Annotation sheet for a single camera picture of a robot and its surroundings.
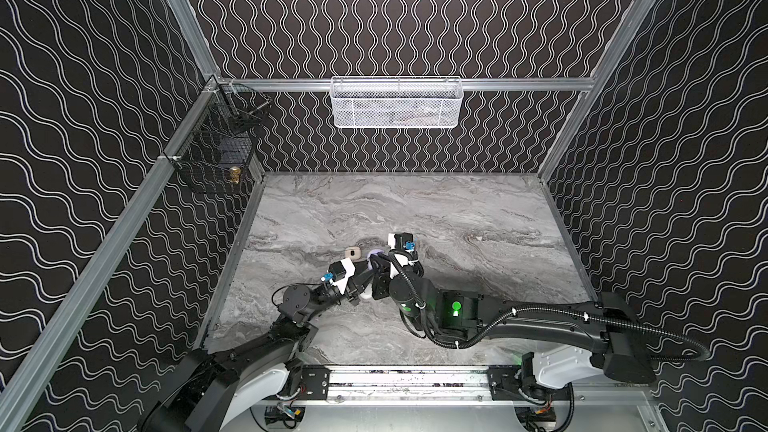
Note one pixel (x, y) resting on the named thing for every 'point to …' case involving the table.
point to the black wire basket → (218, 149)
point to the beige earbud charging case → (353, 252)
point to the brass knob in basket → (235, 174)
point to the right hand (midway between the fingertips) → (373, 259)
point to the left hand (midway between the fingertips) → (382, 266)
